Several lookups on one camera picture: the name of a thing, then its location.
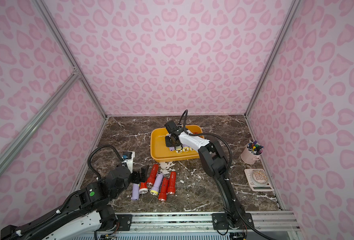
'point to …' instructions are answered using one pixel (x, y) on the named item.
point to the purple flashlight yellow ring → (154, 190)
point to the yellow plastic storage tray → (159, 151)
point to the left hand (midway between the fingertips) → (141, 164)
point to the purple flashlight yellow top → (172, 148)
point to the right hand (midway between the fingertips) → (170, 142)
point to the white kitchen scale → (258, 180)
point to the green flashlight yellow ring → (178, 149)
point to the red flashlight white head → (143, 188)
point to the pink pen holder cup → (252, 152)
